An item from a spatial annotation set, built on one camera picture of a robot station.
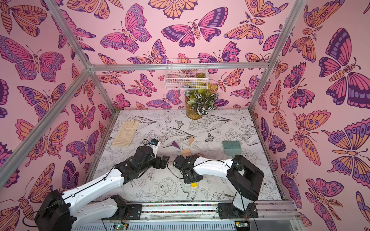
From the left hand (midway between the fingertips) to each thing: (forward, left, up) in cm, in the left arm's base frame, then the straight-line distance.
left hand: (164, 154), depth 83 cm
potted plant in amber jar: (+31, -21, +13) cm, 39 cm away
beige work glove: (+23, +32, -11) cm, 41 cm away
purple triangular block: (+13, -4, -10) cm, 17 cm away
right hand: (-10, -15, -11) cm, 21 cm away
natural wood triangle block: (+16, -16, -10) cm, 25 cm away
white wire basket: (+47, -12, +23) cm, 54 cm away
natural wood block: (+7, -12, -10) cm, 17 cm away
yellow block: (-14, -17, -10) cm, 24 cm away
